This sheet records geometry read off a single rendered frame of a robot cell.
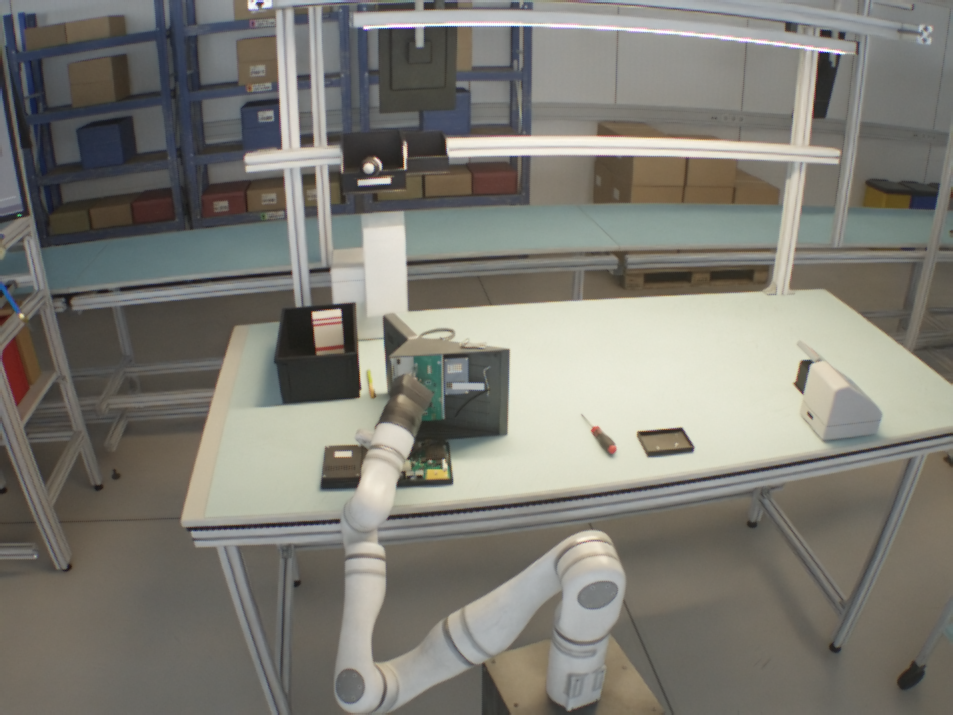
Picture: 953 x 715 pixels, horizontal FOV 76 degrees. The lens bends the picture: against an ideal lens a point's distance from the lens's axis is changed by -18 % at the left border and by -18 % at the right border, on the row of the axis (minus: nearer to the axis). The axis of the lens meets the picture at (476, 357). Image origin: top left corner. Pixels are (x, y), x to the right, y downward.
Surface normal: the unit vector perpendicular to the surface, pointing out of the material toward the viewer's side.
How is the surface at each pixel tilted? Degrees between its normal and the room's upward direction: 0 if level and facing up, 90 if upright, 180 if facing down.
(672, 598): 0
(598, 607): 94
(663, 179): 90
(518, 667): 0
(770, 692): 0
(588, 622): 90
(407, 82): 98
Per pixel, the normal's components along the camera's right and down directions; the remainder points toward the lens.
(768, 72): 0.16, 0.46
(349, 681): -0.47, -0.45
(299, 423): 0.00, -0.88
